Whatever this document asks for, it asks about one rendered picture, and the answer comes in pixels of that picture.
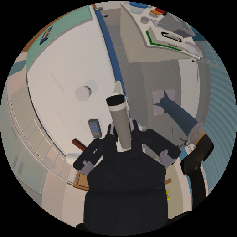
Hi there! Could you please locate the beige bedside locker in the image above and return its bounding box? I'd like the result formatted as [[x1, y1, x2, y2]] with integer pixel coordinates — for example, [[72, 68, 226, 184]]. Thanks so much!
[[120, 2, 205, 64]]

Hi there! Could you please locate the green blanket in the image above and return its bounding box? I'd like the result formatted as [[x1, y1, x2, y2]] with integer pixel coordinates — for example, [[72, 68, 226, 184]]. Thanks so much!
[[25, 5, 93, 73]]

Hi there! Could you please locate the small grey metal stand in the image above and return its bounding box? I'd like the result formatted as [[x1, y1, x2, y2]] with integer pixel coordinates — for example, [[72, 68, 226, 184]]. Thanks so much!
[[176, 137, 193, 153]]

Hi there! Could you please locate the brown wooden board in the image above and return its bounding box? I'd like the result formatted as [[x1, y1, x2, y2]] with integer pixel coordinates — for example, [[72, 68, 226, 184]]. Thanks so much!
[[67, 170, 90, 191]]

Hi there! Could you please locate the grey handset with blue buttons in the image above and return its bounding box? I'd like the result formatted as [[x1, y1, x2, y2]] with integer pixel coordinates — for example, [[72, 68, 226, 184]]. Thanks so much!
[[88, 118, 103, 139]]

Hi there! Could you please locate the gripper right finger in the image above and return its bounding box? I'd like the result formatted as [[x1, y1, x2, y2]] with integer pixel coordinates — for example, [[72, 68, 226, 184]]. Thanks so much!
[[129, 119, 181, 170]]

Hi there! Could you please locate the blue book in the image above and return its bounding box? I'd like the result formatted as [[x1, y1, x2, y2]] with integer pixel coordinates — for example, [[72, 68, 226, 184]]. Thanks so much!
[[39, 26, 54, 45]]

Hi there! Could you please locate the white cot mattress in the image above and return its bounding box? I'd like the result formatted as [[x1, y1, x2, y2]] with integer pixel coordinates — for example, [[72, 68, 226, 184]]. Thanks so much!
[[26, 18, 121, 158]]

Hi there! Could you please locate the white round cup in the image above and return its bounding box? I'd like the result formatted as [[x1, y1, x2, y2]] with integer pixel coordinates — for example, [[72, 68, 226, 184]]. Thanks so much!
[[74, 80, 98, 102]]

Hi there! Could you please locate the grey metal rod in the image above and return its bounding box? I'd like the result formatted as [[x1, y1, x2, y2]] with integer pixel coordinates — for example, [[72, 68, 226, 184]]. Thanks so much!
[[192, 58, 227, 71]]

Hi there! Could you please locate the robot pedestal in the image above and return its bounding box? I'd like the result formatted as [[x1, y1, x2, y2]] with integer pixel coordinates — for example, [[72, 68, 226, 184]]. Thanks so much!
[[152, 89, 199, 138]]

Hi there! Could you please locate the brown wooden bar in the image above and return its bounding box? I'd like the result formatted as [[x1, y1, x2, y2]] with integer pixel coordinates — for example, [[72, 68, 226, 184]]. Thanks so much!
[[71, 138, 88, 152]]

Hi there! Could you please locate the teal curtain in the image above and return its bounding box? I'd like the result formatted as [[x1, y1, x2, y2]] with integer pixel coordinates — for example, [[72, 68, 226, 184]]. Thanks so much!
[[185, 24, 236, 195]]

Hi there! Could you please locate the beige cylinder with black band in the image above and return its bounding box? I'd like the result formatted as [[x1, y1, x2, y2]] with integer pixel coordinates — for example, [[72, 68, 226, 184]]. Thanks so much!
[[106, 80, 132, 151]]

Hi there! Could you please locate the blue round lid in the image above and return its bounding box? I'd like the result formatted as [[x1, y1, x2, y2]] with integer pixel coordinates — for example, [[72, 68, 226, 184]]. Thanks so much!
[[129, 1, 149, 9]]

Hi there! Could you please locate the white cot side rail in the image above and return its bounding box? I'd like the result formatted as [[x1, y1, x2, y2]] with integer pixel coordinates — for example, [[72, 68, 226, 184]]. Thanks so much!
[[6, 81, 79, 184]]

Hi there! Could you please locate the blue cot side rail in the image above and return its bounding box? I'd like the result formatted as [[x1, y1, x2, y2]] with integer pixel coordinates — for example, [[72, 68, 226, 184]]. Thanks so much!
[[94, 9, 132, 119]]

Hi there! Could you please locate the brown headboard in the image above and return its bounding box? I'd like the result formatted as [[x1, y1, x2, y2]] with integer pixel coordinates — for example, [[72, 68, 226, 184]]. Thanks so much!
[[20, 4, 98, 54]]

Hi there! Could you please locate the grey box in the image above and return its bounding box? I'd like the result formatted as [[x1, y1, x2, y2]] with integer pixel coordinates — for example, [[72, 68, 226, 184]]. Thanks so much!
[[157, 14, 196, 39]]

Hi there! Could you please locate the beige nest with green edge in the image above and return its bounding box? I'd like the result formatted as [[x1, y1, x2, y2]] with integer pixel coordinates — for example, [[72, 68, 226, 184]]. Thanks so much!
[[145, 26, 186, 52]]

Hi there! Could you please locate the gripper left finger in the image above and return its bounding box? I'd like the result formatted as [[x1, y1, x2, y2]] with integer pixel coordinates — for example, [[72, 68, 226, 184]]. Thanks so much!
[[72, 120, 119, 176]]

